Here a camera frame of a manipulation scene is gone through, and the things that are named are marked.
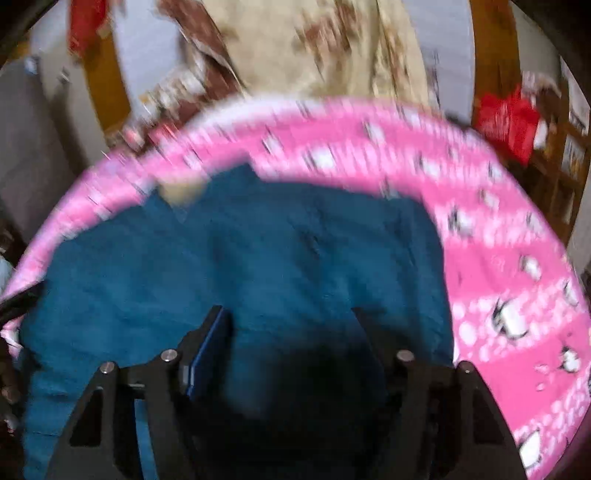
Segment blue puffer jacket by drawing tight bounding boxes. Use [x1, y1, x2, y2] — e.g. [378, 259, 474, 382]
[20, 165, 453, 479]

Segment pink penguin bed cover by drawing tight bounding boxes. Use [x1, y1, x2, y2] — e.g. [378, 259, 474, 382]
[6, 97, 590, 479]

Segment red plastic bag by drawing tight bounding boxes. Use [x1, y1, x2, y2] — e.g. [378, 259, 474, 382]
[474, 86, 541, 166]

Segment brown wooden headboard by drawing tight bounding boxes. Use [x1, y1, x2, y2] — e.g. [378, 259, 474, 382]
[82, 31, 131, 137]

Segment brown floral cloth pile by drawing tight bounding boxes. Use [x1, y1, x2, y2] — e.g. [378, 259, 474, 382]
[120, 45, 240, 152]

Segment beige floral quilt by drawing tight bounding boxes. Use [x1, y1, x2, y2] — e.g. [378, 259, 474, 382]
[155, 1, 429, 107]

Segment red hanging decoration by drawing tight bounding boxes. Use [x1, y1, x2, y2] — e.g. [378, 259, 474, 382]
[68, 0, 110, 58]

